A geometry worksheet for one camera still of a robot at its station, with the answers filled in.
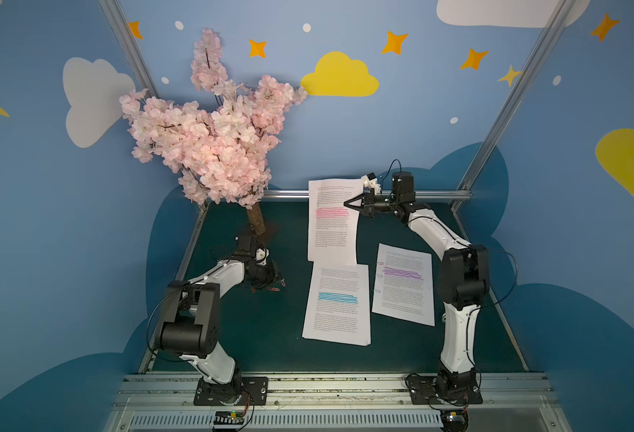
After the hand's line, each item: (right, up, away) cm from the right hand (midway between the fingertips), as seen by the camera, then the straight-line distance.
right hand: (349, 202), depth 88 cm
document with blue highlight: (-3, -35, +4) cm, 36 cm away
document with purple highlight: (+21, -29, +10) cm, 38 cm away
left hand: (-23, -25, +6) cm, 34 cm away
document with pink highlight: (-6, -8, +1) cm, 9 cm away
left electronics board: (-35, -62, -15) cm, 72 cm away
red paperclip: (-26, -31, +8) cm, 41 cm away
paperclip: (+14, -22, +14) cm, 30 cm away
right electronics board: (+28, -62, -14) cm, 69 cm away
